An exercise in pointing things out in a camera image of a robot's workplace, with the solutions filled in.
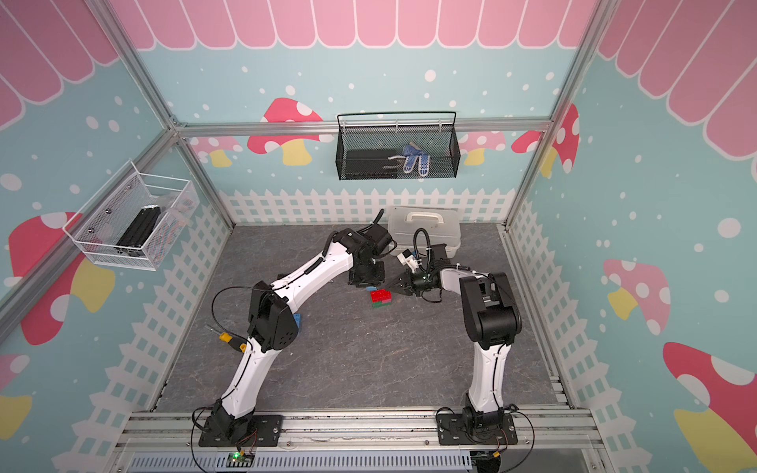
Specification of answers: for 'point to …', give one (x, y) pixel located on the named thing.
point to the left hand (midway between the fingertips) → (374, 287)
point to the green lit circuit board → (240, 459)
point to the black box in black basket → (370, 163)
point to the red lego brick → (381, 296)
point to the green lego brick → (379, 304)
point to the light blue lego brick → (372, 288)
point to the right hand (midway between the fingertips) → (387, 287)
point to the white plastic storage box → (443, 226)
